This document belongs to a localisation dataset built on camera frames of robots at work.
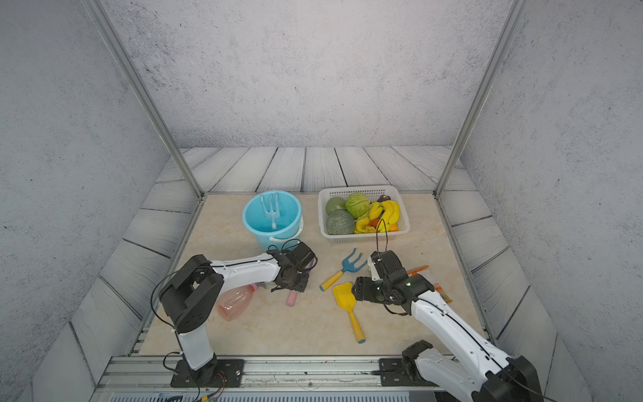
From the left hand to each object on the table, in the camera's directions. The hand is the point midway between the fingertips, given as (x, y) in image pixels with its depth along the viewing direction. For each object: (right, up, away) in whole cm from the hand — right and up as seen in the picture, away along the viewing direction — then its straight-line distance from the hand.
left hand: (304, 286), depth 91 cm
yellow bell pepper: (+22, +21, +10) cm, 32 cm away
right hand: (+19, +2, -12) cm, 23 cm away
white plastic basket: (+28, +35, +20) cm, 49 cm away
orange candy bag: (+44, +5, +2) cm, 44 cm away
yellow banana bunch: (+32, +27, +8) cm, 43 cm away
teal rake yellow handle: (+16, +6, +5) cm, 18 cm away
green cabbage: (+20, +30, +8) cm, 37 cm away
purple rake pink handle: (-4, -3, -4) cm, 7 cm away
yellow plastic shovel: (+14, -2, -2) cm, 15 cm away
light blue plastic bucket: (-5, +23, -2) cm, 24 cm away
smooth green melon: (+11, +30, +15) cm, 36 cm away
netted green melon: (+13, +23, +5) cm, 27 cm away
